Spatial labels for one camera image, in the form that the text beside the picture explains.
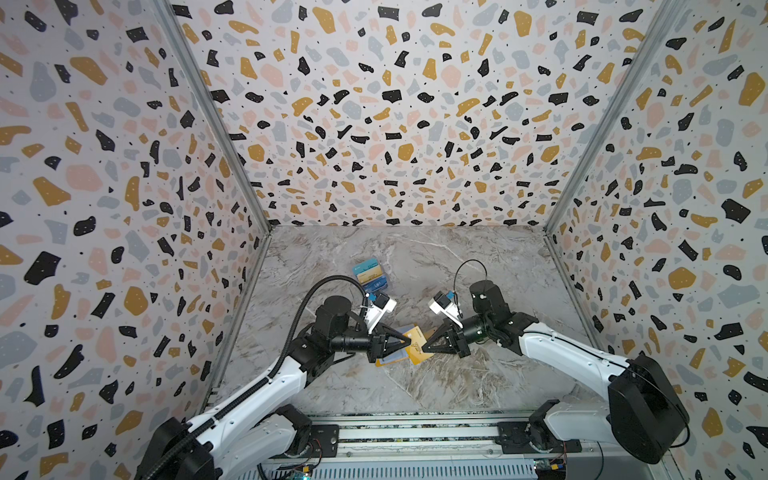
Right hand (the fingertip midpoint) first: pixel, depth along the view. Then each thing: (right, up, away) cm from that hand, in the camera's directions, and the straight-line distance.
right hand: (427, 347), depth 70 cm
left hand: (-4, +2, -2) cm, 5 cm away
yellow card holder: (-6, -3, +3) cm, 8 cm away
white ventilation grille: (-2, -29, 0) cm, 29 cm away
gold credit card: (-2, +2, 0) cm, 3 cm away
